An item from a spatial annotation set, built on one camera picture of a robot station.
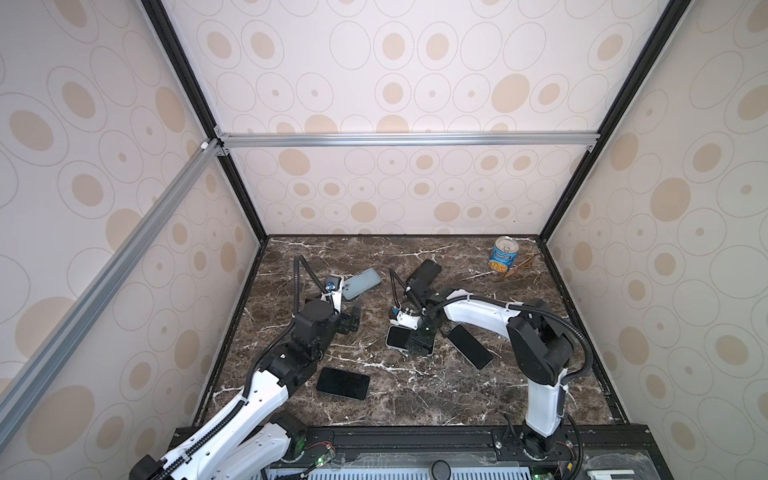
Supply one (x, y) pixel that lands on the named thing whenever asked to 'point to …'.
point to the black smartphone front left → (344, 383)
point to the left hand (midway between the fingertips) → (350, 293)
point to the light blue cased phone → (396, 337)
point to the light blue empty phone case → (356, 285)
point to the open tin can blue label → (504, 254)
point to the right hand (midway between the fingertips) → (419, 336)
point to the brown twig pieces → (521, 264)
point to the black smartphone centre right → (470, 347)
